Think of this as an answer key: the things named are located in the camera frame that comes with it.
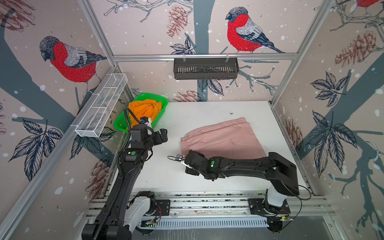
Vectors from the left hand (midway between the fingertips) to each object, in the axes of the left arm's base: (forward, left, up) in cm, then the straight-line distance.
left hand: (158, 131), depth 77 cm
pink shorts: (+8, -44, -21) cm, 49 cm away
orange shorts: (+32, +18, -16) cm, 40 cm away
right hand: (-10, -15, -16) cm, 24 cm away
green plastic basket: (+20, +33, -18) cm, 43 cm away
